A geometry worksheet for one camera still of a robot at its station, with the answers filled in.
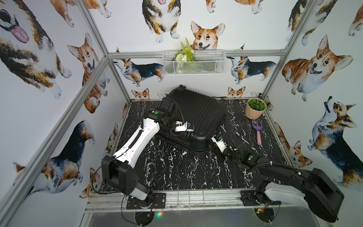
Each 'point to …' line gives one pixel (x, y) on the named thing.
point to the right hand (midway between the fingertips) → (210, 149)
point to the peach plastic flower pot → (252, 114)
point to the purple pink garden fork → (258, 127)
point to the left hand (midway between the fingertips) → (182, 126)
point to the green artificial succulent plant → (256, 104)
